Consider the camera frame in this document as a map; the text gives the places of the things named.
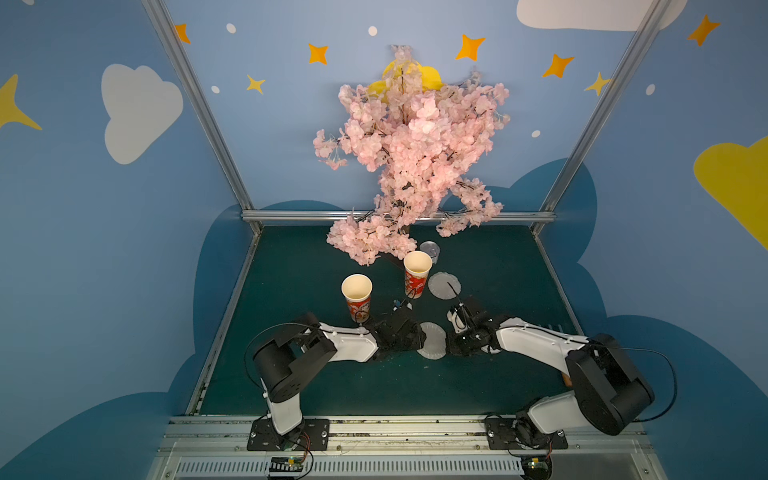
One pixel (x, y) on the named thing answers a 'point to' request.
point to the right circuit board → (536, 467)
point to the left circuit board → (285, 466)
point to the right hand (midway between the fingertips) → (450, 345)
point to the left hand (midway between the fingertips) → (427, 333)
